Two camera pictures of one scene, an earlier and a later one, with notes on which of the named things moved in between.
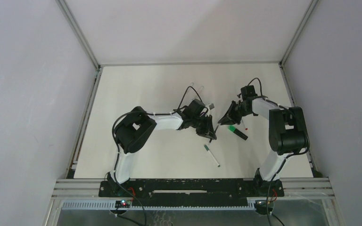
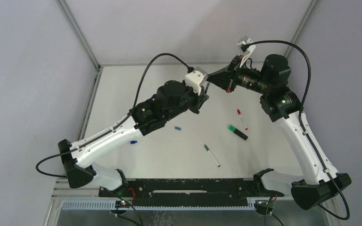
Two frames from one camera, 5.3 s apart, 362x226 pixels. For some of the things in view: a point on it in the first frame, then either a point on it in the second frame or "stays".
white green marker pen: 207,149 stays
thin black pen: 215,131 → 207,86
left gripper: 204,126 → 200,100
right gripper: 234,111 → 231,76
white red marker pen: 246,127 stays
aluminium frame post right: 312,6 stays
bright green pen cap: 232,128 stays
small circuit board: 122,204 stays
